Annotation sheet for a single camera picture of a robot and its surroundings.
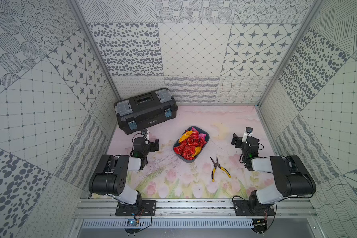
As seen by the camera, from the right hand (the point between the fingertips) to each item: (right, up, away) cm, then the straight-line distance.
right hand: (242, 136), depth 94 cm
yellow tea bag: (-37, +1, -6) cm, 37 cm away
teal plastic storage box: (-33, -4, -4) cm, 34 cm away
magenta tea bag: (-27, +1, +2) cm, 27 cm away
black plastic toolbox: (-64, +17, +3) cm, 66 cm away
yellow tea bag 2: (-30, -7, -9) cm, 32 cm away
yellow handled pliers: (-18, -17, -6) cm, 25 cm away
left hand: (-60, -1, +1) cm, 60 cm away
